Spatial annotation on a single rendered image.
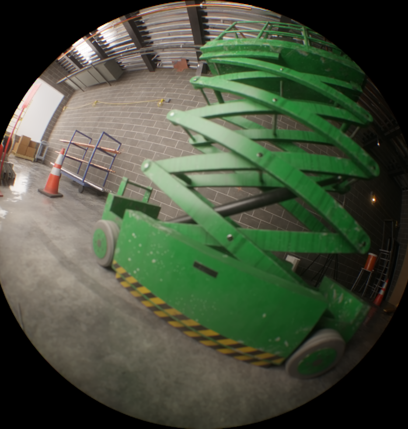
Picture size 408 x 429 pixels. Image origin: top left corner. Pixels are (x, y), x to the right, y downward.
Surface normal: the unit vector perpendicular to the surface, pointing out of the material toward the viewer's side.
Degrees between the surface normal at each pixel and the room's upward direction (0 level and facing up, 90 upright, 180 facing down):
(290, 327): 90
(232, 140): 90
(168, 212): 90
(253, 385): 0
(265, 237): 90
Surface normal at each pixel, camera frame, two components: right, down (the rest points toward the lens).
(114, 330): 0.37, -0.93
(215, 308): -0.36, -0.11
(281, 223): -0.11, -0.01
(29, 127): 0.93, 0.36
